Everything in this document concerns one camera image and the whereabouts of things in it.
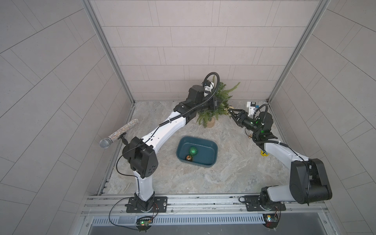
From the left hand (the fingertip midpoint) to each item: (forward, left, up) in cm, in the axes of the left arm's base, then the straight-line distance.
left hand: (223, 99), depth 76 cm
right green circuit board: (-49, -22, -31) cm, 62 cm away
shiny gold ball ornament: (-2, -2, -5) cm, 6 cm away
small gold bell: (-18, -12, -5) cm, 23 cm away
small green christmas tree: (+7, +6, -25) cm, 27 cm away
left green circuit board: (-50, +37, -28) cm, 68 cm away
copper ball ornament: (-20, +18, -27) cm, 38 cm away
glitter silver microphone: (-22, +55, -8) cm, 60 cm away
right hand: (-3, -4, -7) cm, 9 cm away
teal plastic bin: (-18, +7, -31) cm, 36 cm away
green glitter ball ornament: (-16, +15, -26) cm, 34 cm away
